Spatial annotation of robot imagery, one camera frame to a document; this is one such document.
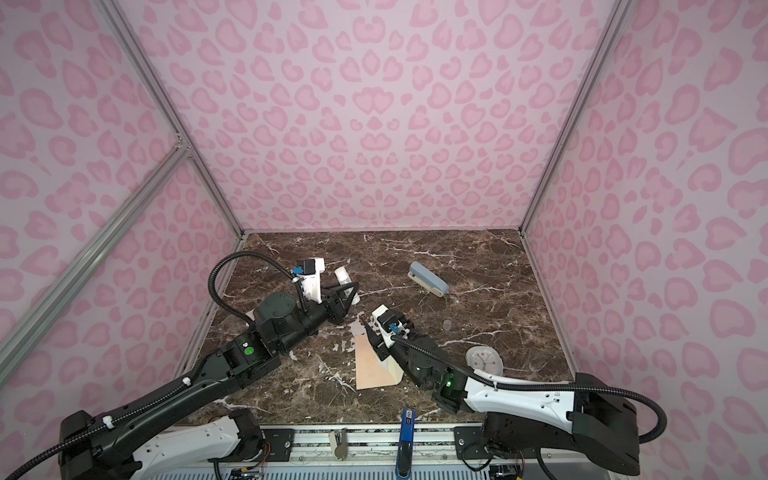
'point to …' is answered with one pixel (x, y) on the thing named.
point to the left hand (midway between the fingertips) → (357, 280)
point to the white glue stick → (343, 278)
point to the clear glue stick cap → (447, 325)
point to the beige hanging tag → (339, 442)
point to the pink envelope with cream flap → (371, 370)
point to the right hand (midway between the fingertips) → (372, 311)
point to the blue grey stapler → (429, 279)
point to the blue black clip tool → (406, 446)
